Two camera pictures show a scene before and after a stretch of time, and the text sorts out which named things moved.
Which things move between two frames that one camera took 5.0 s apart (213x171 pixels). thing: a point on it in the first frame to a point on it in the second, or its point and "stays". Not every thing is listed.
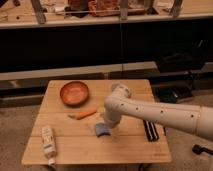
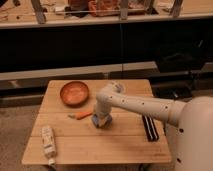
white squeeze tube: (48, 144) stays
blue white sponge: (102, 129) to (102, 121)
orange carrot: (81, 115) stays
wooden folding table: (63, 130) stays
